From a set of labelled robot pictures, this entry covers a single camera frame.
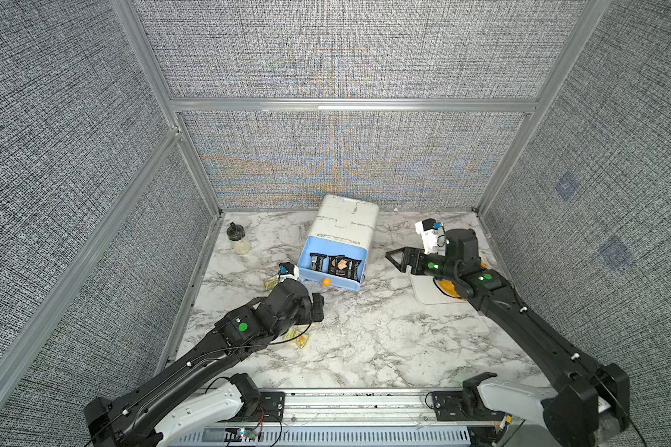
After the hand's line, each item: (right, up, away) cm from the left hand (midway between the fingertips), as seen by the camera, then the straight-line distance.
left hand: (316, 300), depth 72 cm
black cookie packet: (0, +9, +11) cm, 14 cm away
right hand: (+22, +13, +4) cm, 26 cm away
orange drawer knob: (+2, +3, +7) cm, 8 cm away
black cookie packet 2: (+6, +8, +10) cm, 14 cm away
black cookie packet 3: (+10, +7, +11) cm, 17 cm away
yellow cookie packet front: (-5, -15, +11) cm, 19 cm away
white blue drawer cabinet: (+7, +18, +12) cm, 23 cm away
